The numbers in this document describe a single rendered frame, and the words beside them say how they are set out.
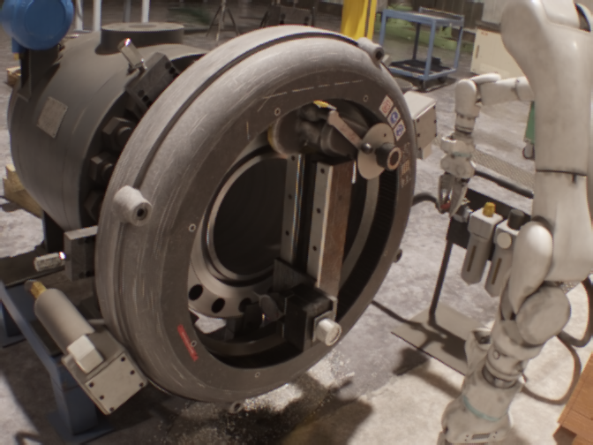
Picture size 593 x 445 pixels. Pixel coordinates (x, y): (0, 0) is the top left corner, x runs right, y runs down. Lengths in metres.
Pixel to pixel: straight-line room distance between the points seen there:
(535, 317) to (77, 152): 0.89
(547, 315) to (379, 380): 1.09
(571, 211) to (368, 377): 1.16
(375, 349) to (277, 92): 1.11
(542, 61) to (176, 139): 0.49
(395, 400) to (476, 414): 0.88
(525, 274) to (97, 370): 0.65
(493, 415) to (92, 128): 0.88
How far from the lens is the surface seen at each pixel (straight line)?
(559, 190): 0.61
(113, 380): 0.93
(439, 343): 1.87
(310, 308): 1.01
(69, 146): 1.19
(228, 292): 1.14
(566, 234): 0.61
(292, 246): 1.09
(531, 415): 1.73
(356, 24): 4.62
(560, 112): 0.61
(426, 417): 1.60
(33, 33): 1.39
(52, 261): 0.89
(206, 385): 1.03
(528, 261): 0.60
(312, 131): 0.97
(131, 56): 0.84
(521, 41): 0.66
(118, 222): 0.81
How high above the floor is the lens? 1.07
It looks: 26 degrees down
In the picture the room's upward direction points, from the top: 6 degrees clockwise
